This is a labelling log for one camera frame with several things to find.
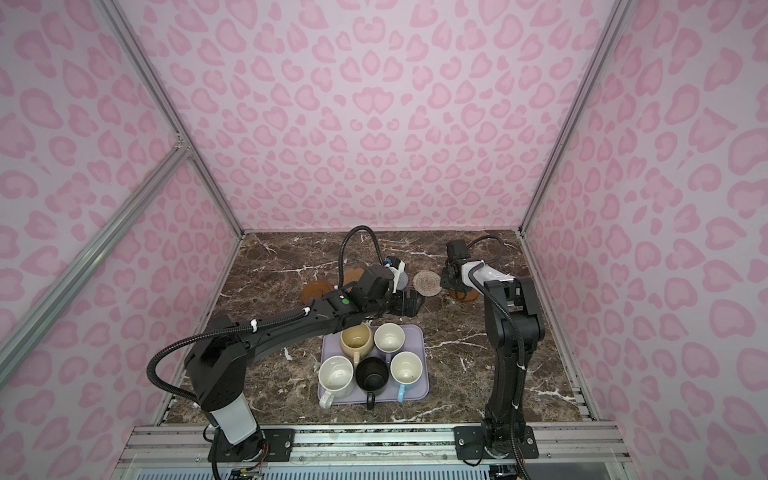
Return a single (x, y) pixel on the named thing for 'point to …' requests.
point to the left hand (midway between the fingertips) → (416, 293)
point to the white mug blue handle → (406, 368)
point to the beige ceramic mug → (357, 341)
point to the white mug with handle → (335, 377)
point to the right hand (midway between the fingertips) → (454, 280)
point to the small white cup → (389, 337)
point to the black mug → (372, 374)
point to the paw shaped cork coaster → (352, 275)
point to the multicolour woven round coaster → (427, 282)
